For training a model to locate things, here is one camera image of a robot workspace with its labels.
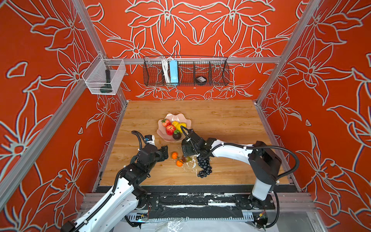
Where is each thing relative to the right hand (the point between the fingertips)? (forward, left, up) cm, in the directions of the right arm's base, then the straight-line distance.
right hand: (187, 146), depth 88 cm
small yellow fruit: (+19, +9, 0) cm, 20 cm away
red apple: (+12, +12, +2) cm, 17 cm away
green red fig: (-7, +1, -1) cm, 7 cm away
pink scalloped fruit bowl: (+14, +18, -1) cm, 23 cm away
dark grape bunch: (-10, -10, -1) cm, 14 cm away
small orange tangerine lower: (-10, +5, -3) cm, 11 cm away
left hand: (-5, +14, +9) cm, 17 cm away
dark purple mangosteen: (+7, +7, +1) cm, 10 cm away
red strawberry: (+18, +15, +2) cm, 23 cm away
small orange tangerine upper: (-4, +8, -3) cm, 10 cm away
